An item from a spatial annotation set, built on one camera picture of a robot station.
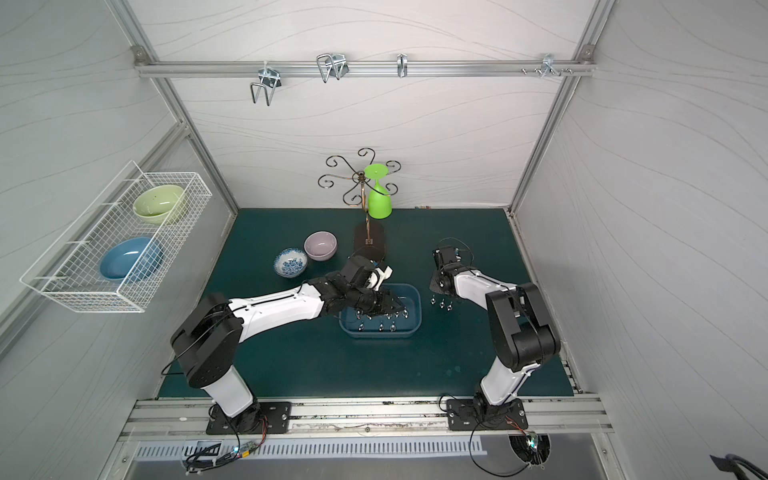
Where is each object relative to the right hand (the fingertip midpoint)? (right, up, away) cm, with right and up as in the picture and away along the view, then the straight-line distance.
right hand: (444, 280), depth 97 cm
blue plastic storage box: (-13, -12, -8) cm, 20 cm away
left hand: (-14, -6, -18) cm, 24 cm away
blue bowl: (-78, +9, -32) cm, 85 cm away
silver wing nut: (-1, -7, -4) cm, 9 cm away
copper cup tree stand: (-18, +33, -11) cm, 39 cm away
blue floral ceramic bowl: (-53, +6, +5) cm, 53 cm away
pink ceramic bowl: (-43, +11, +7) cm, 45 cm away
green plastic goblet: (-21, +26, -5) cm, 34 cm away
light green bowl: (-78, +23, -23) cm, 84 cm away
